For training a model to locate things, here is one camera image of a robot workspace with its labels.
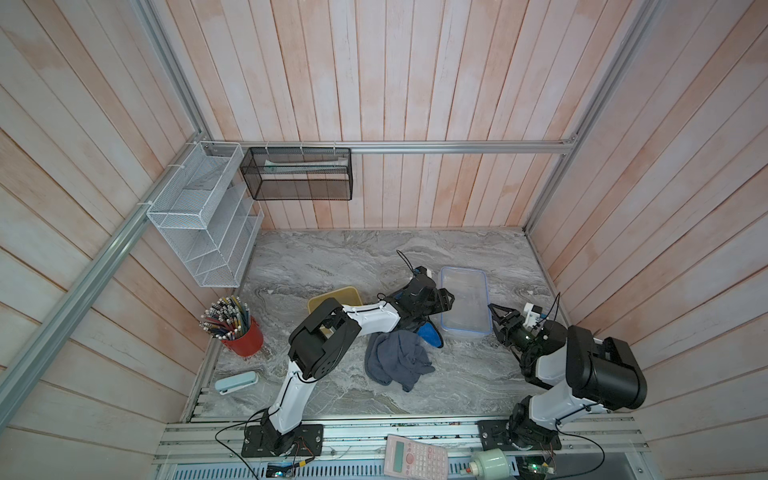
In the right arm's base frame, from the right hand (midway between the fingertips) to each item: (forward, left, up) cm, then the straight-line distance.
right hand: (489, 310), depth 90 cm
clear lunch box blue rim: (+4, +3, -9) cm, 10 cm away
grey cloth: (-15, +29, -1) cm, 32 cm away
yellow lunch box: (+4, +45, 0) cm, 45 cm away
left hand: (+2, +12, 0) cm, 12 cm away
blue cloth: (-7, +18, -2) cm, 20 cm away
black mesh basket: (+45, +64, +18) cm, 80 cm away
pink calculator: (-38, +26, -5) cm, 47 cm away
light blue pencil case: (-23, +73, -2) cm, 77 cm away
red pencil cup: (-11, +73, -3) cm, 73 cm away
